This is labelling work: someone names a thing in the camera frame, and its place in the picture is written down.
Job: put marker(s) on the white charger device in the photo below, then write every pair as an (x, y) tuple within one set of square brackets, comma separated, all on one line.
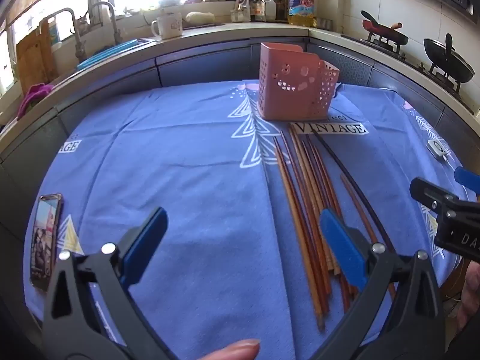
[(437, 149)]

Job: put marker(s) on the person's left hand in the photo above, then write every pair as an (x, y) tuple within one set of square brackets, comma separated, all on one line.
[(238, 350)]

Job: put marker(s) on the person's right hand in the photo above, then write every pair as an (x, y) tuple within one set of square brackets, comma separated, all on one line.
[(471, 300)]

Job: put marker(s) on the black gas stove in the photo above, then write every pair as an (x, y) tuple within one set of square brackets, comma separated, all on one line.
[(412, 62)]

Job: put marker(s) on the bunch of wooden chopsticks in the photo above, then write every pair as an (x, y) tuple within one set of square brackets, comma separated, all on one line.
[(300, 195)]

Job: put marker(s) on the white enamel mug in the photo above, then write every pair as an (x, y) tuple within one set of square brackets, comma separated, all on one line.
[(170, 26)]

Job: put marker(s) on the black wok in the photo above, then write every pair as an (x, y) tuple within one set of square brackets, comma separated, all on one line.
[(446, 60)]

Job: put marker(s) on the wooden cutting board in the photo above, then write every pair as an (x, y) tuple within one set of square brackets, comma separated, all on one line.
[(33, 60)]

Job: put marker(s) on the curved steel faucet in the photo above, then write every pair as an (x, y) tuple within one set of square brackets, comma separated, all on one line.
[(114, 26)]

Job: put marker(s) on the blue printed tablecloth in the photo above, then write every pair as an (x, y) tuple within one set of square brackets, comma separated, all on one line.
[(168, 165)]

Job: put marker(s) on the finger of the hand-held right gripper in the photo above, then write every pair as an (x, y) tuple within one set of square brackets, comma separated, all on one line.
[(468, 180), (431, 195)]

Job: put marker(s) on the white radish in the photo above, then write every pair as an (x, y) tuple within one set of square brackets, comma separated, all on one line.
[(200, 17)]

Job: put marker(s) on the yellow cooking oil bottle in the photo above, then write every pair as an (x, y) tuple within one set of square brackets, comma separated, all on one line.
[(302, 7)]

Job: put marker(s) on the blue plastic basin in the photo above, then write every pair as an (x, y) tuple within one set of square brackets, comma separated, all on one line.
[(112, 50)]

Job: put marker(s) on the white plastic jug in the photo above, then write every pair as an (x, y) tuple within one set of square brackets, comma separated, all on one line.
[(267, 7)]

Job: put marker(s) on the angular steel faucet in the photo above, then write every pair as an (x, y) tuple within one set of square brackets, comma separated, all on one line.
[(78, 41)]

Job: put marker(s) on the red frying pan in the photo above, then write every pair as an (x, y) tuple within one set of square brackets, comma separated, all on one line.
[(386, 32)]

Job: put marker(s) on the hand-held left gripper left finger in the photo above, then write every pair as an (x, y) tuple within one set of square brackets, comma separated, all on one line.
[(144, 240)]

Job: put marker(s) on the smartphone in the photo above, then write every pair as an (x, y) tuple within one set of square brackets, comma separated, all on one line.
[(45, 240)]

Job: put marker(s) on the pink perforated utensil holder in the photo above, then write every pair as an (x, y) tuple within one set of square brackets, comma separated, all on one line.
[(288, 86)]

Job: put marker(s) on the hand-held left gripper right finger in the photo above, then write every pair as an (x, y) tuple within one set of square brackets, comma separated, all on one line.
[(343, 243)]

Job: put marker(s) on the black chopstick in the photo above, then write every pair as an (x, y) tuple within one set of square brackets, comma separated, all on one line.
[(348, 172)]

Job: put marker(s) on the pink rag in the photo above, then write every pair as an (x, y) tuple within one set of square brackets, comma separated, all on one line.
[(33, 97)]

